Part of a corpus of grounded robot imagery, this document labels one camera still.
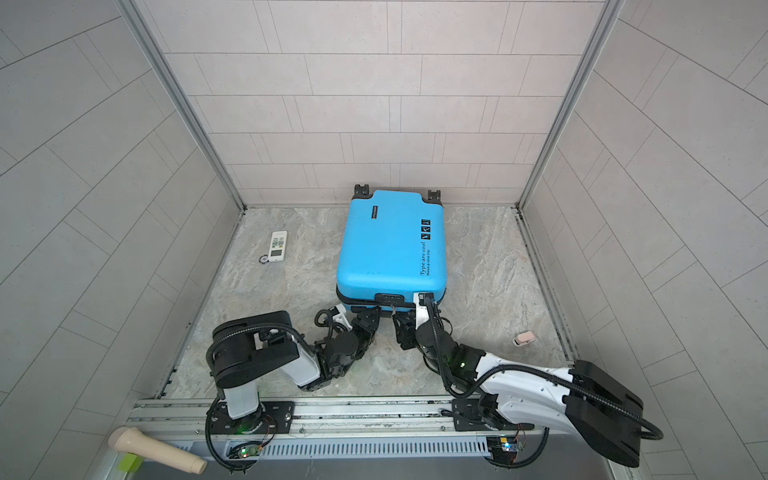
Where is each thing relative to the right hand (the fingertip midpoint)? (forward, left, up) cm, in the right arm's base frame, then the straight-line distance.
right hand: (396, 321), depth 79 cm
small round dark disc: (+27, +43, -4) cm, 51 cm away
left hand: (+4, +1, -1) cm, 4 cm away
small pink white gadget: (-5, -35, -5) cm, 36 cm away
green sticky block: (-26, +59, -3) cm, 64 cm away
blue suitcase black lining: (+16, 0, +13) cm, 21 cm away
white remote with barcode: (+31, +40, -4) cm, 51 cm away
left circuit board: (-26, +34, -3) cm, 42 cm away
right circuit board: (-28, -23, -9) cm, 38 cm away
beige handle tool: (-22, +59, -1) cm, 63 cm away
